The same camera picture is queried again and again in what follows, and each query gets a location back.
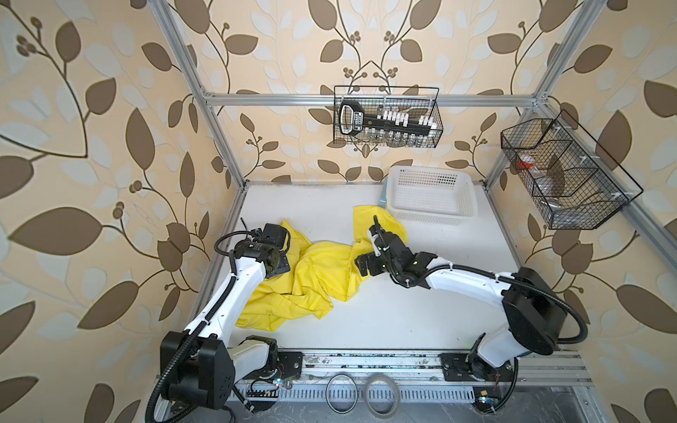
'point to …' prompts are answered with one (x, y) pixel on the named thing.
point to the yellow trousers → (317, 272)
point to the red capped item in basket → (525, 161)
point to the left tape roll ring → (326, 393)
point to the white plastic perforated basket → (430, 195)
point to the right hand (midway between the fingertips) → (367, 257)
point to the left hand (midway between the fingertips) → (264, 266)
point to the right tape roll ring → (397, 401)
